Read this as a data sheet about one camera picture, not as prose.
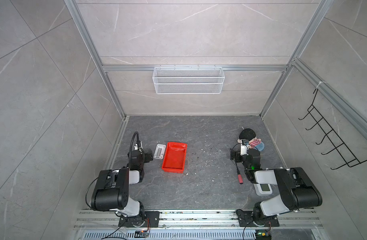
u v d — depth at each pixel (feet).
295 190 1.48
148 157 2.87
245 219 2.39
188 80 3.30
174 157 3.14
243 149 2.68
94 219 2.46
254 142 3.13
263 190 2.55
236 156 2.75
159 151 3.20
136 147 2.64
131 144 2.26
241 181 2.81
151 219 2.42
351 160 1.90
